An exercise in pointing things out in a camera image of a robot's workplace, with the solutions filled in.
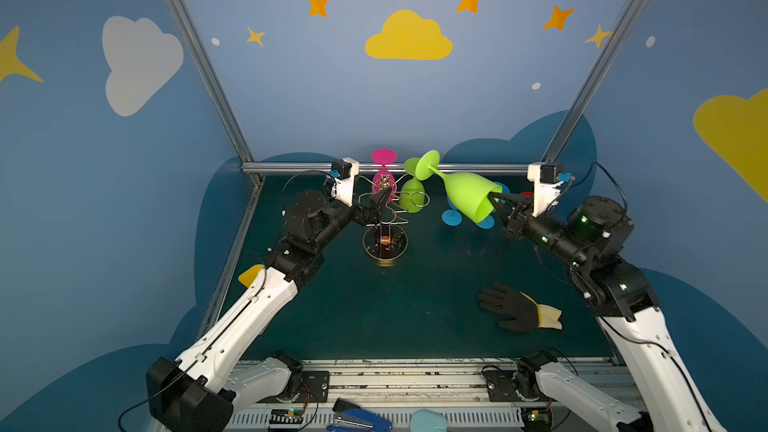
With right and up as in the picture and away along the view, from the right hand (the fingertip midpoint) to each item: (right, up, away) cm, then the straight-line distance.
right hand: (497, 191), depth 59 cm
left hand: (-26, +4, +8) cm, 28 cm away
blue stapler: (-31, -53, +10) cm, 62 cm away
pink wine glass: (-23, +4, +18) cm, 30 cm away
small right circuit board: (+15, -56, +15) cm, 60 cm away
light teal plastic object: (-13, -55, +12) cm, 58 cm away
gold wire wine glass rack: (-23, -14, +41) cm, 50 cm away
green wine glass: (-14, +1, +34) cm, 36 cm away
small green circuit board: (-47, -55, +14) cm, 74 cm away
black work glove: (+18, -35, +28) cm, 48 cm away
